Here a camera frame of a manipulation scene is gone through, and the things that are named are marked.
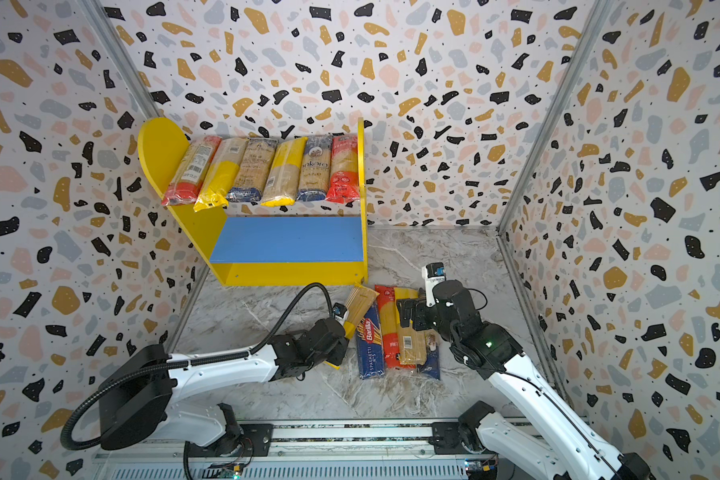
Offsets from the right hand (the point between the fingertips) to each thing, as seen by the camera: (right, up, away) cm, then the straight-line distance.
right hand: (410, 295), depth 72 cm
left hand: (-16, -13, +11) cm, 24 cm away
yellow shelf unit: (-43, +11, +23) cm, 50 cm away
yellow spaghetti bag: (+2, -16, +14) cm, 21 cm away
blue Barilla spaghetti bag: (-10, -17, +16) cm, 25 cm away
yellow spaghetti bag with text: (-14, -5, +16) cm, 22 cm away
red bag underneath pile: (-5, -10, +21) cm, 24 cm away
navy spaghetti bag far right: (+7, -22, +12) cm, 26 cm away
